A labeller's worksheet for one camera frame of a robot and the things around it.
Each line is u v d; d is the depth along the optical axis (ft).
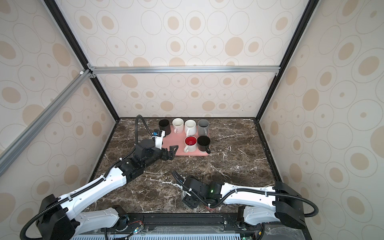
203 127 3.29
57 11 2.25
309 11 2.27
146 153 1.87
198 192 1.85
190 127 3.38
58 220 1.23
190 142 3.29
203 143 3.10
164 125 3.48
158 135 2.15
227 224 2.39
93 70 2.95
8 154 1.67
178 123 3.48
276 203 1.36
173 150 2.26
